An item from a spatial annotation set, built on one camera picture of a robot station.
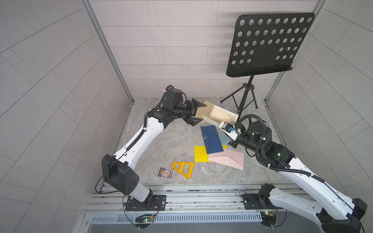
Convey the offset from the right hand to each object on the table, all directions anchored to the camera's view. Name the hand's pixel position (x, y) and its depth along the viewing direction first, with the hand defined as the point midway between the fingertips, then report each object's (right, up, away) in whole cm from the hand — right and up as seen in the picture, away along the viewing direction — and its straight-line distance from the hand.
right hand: (221, 127), depth 66 cm
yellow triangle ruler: (-20, -25, +16) cm, 36 cm away
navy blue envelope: (-1, -11, +25) cm, 27 cm away
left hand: (-6, +8, +2) cm, 10 cm away
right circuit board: (+23, -44, +2) cm, 49 cm away
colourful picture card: (-28, -27, +12) cm, 41 cm away
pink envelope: (+8, -20, +18) cm, 28 cm away
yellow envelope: (-8, -19, +20) cm, 29 cm away
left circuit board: (-36, -45, +3) cm, 57 cm away
